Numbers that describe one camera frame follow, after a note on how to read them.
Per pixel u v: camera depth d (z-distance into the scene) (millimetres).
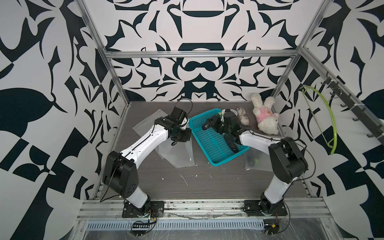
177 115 651
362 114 549
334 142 662
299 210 739
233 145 929
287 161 483
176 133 697
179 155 894
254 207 745
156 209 739
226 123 757
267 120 984
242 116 1079
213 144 964
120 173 430
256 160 850
